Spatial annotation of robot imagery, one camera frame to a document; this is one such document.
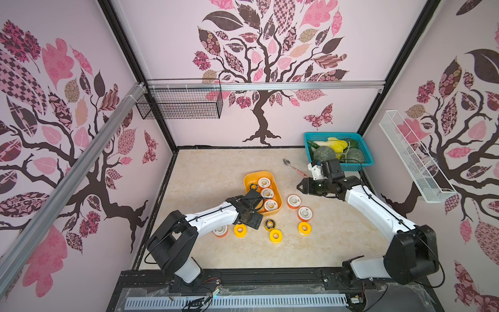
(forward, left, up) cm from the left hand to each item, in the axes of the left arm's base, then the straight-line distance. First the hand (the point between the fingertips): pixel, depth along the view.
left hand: (249, 221), depth 87 cm
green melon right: (+34, -56, +8) cm, 66 cm away
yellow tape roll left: (-5, +3, -2) cm, 6 cm away
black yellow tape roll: (+20, -2, -1) cm, 20 cm away
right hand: (+10, -24, +12) cm, 28 cm away
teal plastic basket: (+51, -40, +3) cm, 65 cm away
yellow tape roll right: (-3, -25, -1) cm, 26 cm away
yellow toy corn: (+42, -51, +7) cm, 67 cm away
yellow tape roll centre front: (-7, -12, -1) cm, 14 cm away
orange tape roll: (+23, -8, -1) cm, 24 cm away
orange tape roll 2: (+15, -9, -1) cm, 18 cm away
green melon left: (+33, -39, +10) cm, 52 cm away
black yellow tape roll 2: (0, -10, -3) cm, 10 cm away
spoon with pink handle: (+37, -23, -2) cm, 44 cm away
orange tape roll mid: (+8, -11, 0) cm, 14 cm away
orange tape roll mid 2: (+11, -22, -1) cm, 25 cm away
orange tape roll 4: (+4, -27, -1) cm, 27 cm away
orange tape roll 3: (-4, +12, -1) cm, 13 cm away
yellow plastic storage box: (+25, -2, 0) cm, 25 cm away
